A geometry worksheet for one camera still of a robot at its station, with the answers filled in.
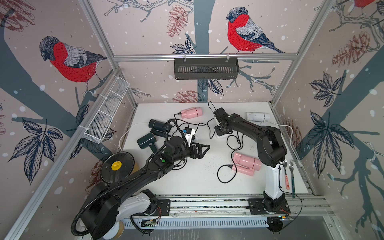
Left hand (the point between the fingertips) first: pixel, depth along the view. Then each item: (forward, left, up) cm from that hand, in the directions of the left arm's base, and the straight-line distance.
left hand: (206, 144), depth 75 cm
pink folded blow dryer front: (-4, -23, -17) cm, 29 cm away
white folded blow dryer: (+31, -40, -16) cm, 54 cm away
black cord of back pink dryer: (+37, +18, -19) cm, 45 cm away
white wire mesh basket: (+8, +62, -2) cm, 63 cm away
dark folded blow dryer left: (+22, +32, -18) cm, 43 cm away
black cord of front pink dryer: (-4, -15, -18) cm, 24 cm away
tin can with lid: (-35, +40, -14) cm, 55 cm away
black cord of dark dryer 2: (+6, -21, -17) cm, 28 cm away
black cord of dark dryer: (-6, +18, -20) cm, 27 cm away
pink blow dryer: (+34, +9, -15) cm, 38 cm away
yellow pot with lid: (-9, +45, -7) cm, 46 cm away
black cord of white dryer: (+24, -4, -20) cm, 32 cm away
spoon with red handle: (-3, -48, -20) cm, 52 cm away
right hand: (+20, -11, -16) cm, 28 cm away
